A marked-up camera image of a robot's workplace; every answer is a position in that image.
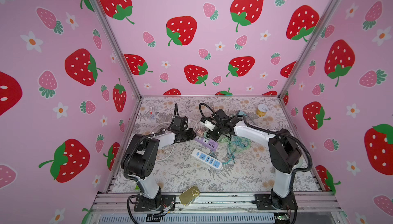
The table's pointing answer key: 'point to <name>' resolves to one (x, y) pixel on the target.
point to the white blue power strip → (207, 158)
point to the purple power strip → (209, 143)
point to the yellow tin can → (262, 110)
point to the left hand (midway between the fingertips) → (196, 134)
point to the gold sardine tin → (188, 196)
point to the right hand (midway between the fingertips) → (207, 133)
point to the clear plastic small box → (152, 112)
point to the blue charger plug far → (241, 113)
